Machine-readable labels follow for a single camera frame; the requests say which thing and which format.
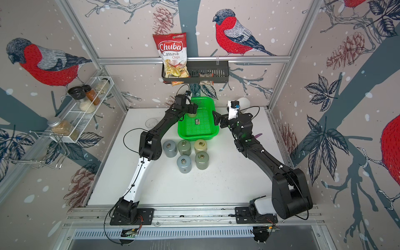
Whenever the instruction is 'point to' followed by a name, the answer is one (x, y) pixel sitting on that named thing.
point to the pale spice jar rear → (102, 87)
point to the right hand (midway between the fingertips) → (219, 109)
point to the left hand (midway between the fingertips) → (195, 101)
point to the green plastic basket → (207, 129)
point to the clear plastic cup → (151, 123)
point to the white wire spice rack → (49, 149)
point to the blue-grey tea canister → (184, 164)
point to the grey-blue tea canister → (170, 148)
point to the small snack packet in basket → (205, 82)
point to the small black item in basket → (197, 121)
